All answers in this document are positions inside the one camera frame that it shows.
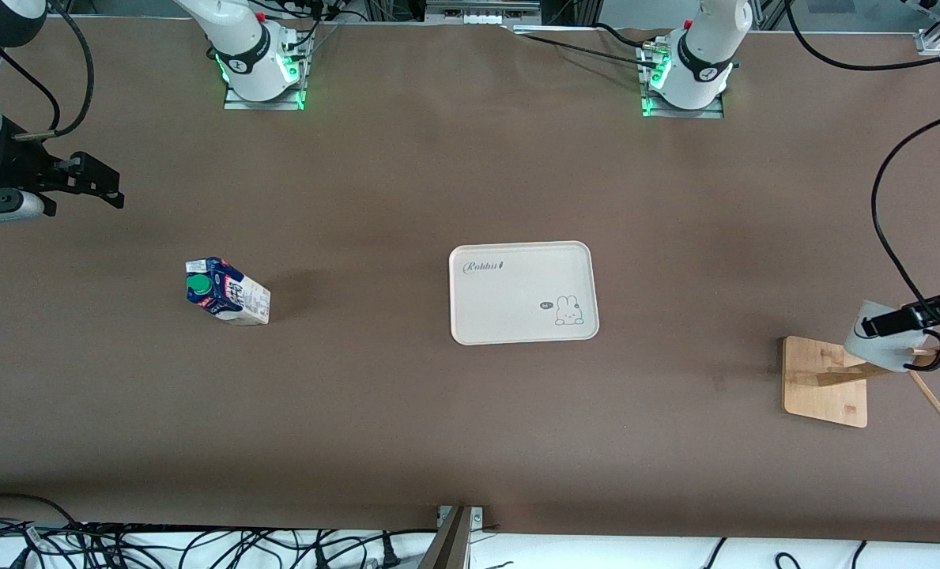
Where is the white mug black handle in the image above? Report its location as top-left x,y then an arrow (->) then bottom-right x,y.
843,300 -> 940,373

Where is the blue white milk carton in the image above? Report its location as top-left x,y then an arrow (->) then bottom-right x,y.
184,256 -> 272,326

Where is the wooden cup rack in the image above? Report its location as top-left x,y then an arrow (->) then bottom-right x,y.
782,304 -> 940,429

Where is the cream rabbit print tray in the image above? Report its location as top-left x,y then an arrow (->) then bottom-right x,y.
448,240 -> 600,347

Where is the grey power strip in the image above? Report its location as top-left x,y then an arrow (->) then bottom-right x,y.
425,0 -> 543,24

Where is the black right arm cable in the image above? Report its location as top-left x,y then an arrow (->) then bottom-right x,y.
0,0 -> 96,141

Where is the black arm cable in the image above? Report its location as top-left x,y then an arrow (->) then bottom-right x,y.
782,0 -> 940,318
0,0 -> 96,141

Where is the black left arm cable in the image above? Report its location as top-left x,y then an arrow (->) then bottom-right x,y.
782,0 -> 940,318

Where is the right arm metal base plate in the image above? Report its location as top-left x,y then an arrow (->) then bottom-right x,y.
223,24 -> 314,111

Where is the black looped floor cable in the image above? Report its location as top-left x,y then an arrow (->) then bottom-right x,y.
0,493 -> 85,569

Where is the short black table cable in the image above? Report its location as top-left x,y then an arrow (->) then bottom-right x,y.
592,22 -> 672,51

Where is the long black table cable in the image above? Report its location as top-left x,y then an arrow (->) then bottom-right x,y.
515,33 -> 666,69

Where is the metal bracket with dark bar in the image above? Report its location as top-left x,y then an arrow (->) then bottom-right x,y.
416,504 -> 486,569

